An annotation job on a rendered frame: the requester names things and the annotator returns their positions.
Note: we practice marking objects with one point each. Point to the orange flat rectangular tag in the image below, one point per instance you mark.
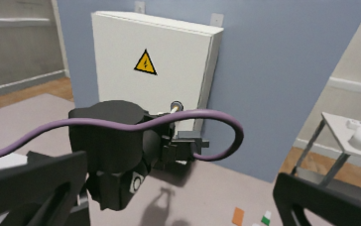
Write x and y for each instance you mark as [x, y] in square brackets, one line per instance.
[238, 216]

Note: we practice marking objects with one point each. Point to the grey wall panel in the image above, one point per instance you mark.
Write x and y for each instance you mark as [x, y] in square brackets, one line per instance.
[274, 60]

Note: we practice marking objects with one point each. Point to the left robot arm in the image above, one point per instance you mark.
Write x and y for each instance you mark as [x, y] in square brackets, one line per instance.
[111, 154]

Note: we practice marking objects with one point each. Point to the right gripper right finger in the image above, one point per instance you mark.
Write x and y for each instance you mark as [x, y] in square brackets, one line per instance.
[293, 194]

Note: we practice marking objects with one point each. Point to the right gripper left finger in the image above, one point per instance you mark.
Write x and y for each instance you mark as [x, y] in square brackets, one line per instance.
[22, 183]

